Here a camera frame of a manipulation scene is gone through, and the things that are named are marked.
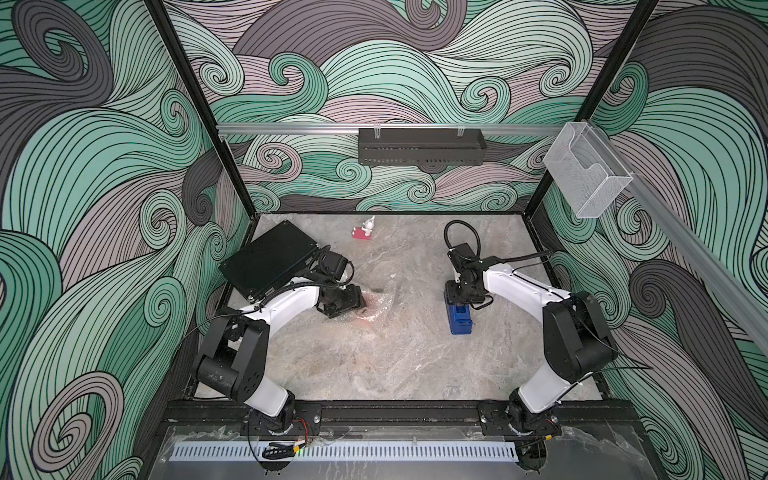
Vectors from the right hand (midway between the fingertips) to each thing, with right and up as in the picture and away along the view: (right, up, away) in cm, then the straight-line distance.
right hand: (455, 298), depth 91 cm
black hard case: (-66, +8, +9) cm, 67 cm away
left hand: (-30, -1, -4) cm, 30 cm away
